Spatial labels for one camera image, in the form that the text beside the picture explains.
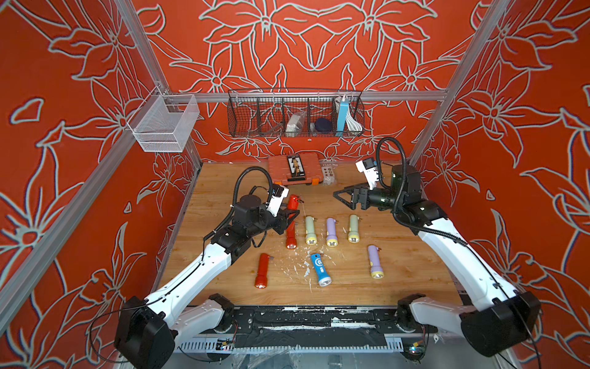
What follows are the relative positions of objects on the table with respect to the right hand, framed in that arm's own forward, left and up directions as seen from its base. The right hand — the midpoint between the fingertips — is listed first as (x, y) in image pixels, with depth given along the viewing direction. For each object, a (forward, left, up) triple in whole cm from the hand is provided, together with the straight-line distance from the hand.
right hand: (336, 193), depth 68 cm
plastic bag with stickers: (+34, -3, -27) cm, 44 cm away
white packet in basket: (+34, +14, +1) cm, 37 cm away
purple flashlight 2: (-13, -17, -28) cm, 35 cm away
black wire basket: (+47, +27, -1) cm, 54 cm away
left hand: (-1, +13, -7) cm, 15 cm away
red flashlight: (-1, +13, -4) cm, 14 cm away
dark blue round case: (+38, +1, -2) cm, 38 cm away
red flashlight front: (-17, +25, -30) cm, 42 cm away
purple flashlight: (-1, -2, -28) cm, 28 cm away
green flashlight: (0, +7, -28) cm, 29 cm away
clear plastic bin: (+35, +68, +1) cm, 77 cm away
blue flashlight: (-15, +3, -30) cm, 33 cm away
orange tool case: (+34, +12, -23) cm, 43 cm away
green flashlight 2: (+1, -11, -28) cm, 30 cm away
